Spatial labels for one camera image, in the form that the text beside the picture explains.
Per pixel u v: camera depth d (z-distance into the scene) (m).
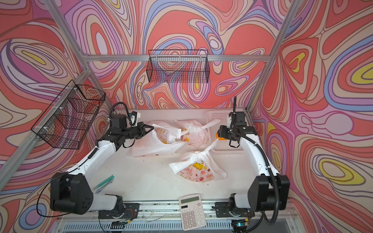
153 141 0.82
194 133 0.87
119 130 0.64
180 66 0.96
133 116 0.75
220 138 0.76
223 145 0.77
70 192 0.41
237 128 0.58
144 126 0.75
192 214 0.72
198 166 0.75
